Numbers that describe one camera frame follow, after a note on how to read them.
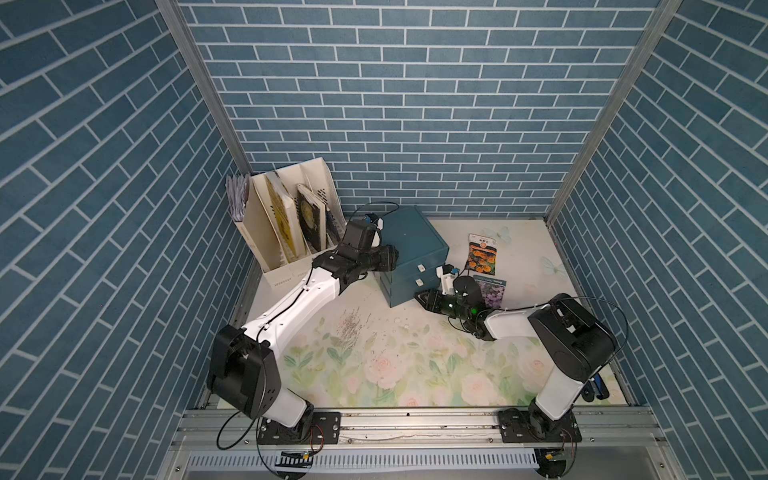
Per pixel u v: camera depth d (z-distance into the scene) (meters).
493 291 0.99
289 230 0.96
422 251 0.83
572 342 0.48
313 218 1.00
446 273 0.86
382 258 0.73
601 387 0.79
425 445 0.74
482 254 1.09
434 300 0.81
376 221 0.75
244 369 0.41
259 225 0.94
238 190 0.87
